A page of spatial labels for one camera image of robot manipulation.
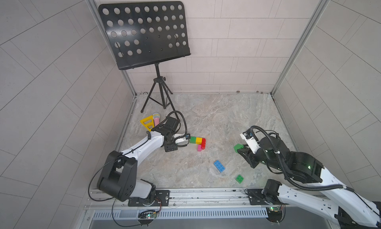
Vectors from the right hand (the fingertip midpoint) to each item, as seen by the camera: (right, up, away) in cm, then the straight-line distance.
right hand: (239, 150), depth 66 cm
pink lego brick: (-18, -5, +21) cm, 28 cm away
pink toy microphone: (-47, +12, +33) cm, 59 cm away
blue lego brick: (-7, -13, +15) cm, 21 cm away
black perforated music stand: (-82, +99, +97) cm, 161 cm away
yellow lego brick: (-18, -1, +24) cm, 30 cm away
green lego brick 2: (-1, +2, 0) cm, 2 cm away
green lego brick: (-22, -1, +26) cm, 34 cm away
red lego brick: (-15, -3, +23) cm, 28 cm away
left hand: (-34, 0, +24) cm, 41 cm away
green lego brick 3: (+3, -18, +11) cm, 22 cm away
